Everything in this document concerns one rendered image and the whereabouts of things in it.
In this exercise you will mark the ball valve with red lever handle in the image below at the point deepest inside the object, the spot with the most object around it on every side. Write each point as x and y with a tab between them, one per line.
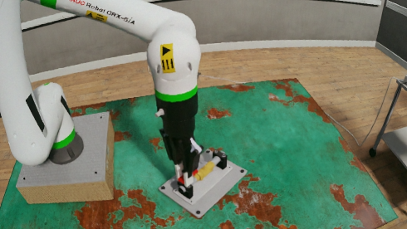
215	174

